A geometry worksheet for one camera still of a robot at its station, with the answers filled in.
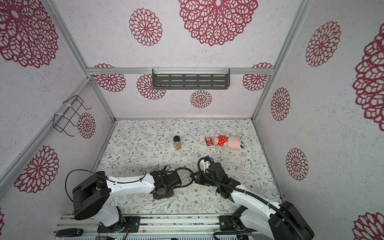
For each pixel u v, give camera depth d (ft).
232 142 3.20
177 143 3.19
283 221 1.34
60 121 2.38
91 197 1.41
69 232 2.24
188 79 3.07
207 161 2.50
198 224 2.45
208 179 2.03
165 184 2.04
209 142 3.46
